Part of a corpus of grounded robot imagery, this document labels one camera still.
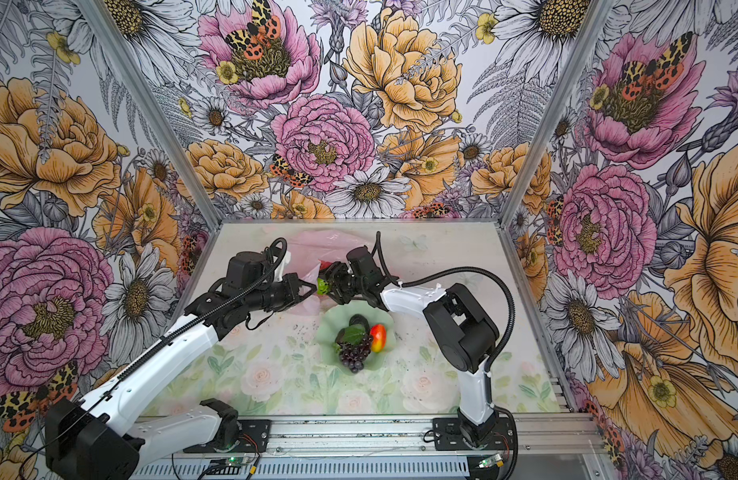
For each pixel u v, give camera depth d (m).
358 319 0.90
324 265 0.83
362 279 0.73
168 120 0.94
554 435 0.76
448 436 0.73
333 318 0.92
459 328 0.51
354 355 0.79
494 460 0.71
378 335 0.85
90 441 0.37
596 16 0.72
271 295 0.65
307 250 0.87
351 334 0.86
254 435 0.74
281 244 0.65
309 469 1.12
